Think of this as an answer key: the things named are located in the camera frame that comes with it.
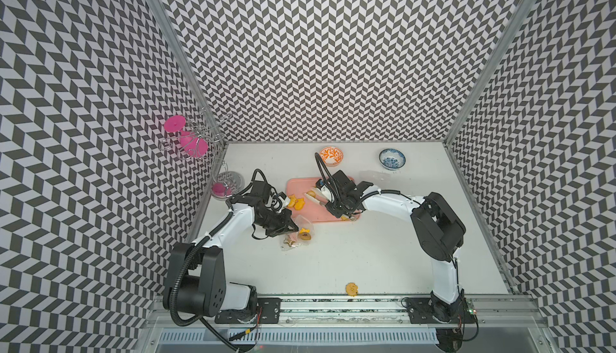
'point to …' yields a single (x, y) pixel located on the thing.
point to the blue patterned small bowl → (391, 159)
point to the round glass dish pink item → (226, 184)
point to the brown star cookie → (289, 243)
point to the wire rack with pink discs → (196, 137)
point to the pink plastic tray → (313, 210)
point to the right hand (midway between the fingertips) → (334, 206)
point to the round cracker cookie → (351, 289)
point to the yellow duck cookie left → (292, 200)
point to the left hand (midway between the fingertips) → (296, 230)
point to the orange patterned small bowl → (331, 156)
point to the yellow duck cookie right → (299, 204)
